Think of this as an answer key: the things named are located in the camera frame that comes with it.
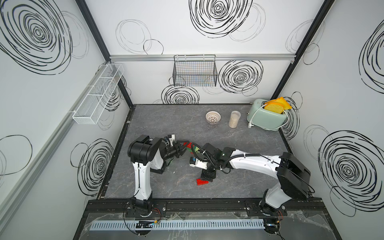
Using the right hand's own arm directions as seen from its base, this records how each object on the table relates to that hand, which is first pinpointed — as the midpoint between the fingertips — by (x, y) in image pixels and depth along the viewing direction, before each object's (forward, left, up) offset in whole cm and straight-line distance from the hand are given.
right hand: (202, 171), depth 81 cm
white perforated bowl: (+42, -8, -3) cm, 43 cm away
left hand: (+15, +8, +1) cm, 17 cm away
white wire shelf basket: (+16, +56, +30) cm, 65 cm away
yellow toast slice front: (+36, -44, +15) cm, 59 cm away
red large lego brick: (-5, +2, -3) cm, 6 cm away
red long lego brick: (+14, +8, +5) cm, 16 cm away
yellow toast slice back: (+39, -49, +17) cm, 65 cm away
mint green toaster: (+34, -37, +7) cm, 51 cm away
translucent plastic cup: (+35, -22, +3) cm, 42 cm away
